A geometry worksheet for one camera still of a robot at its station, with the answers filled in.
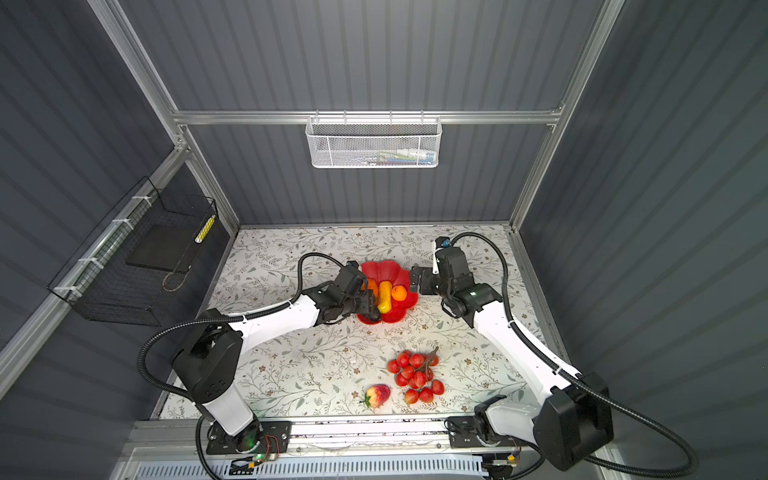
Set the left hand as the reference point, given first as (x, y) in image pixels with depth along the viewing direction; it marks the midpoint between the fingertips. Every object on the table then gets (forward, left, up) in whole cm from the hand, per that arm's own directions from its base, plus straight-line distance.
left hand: (368, 298), depth 90 cm
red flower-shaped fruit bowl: (+14, -8, -6) cm, 17 cm away
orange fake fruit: (+4, -10, -4) cm, 11 cm away
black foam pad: (+5, +51, +21) cm, 56 cm away
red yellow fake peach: (-27, -2, -5) cm, 27 cm away
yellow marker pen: (+12, +44, +20) cm, 49 cm away
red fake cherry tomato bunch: (-22, -12, -3) cm, 25 cm away
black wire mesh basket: (-1, +57, +19) cm, 60 cm away
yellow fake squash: (+3, -5, -5) cm, 8 cm away
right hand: (-1, -17, +12) cm, 21 cm away
